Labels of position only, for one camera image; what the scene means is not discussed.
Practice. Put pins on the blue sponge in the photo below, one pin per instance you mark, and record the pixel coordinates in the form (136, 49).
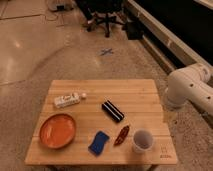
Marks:
(98, 143)

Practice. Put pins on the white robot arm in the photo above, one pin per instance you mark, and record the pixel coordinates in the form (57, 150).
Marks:
(189, 83)

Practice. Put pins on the orange ceramic bowl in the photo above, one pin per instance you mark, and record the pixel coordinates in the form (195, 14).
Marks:
(57, 131)

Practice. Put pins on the black white striped block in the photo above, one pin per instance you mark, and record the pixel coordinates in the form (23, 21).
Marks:
(112, 111)

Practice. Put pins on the white plastic bottle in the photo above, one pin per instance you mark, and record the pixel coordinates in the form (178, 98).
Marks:
(69, 99)

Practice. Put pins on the red brown chili pepper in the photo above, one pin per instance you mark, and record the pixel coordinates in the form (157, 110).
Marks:
(122, 135)

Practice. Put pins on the black box on floor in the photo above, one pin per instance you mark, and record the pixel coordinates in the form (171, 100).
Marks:
(133, 31)

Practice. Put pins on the white paper cup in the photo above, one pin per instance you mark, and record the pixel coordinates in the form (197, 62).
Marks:
(142, 141)

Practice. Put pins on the black office chair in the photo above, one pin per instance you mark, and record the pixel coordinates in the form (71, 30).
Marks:
(97, 12)

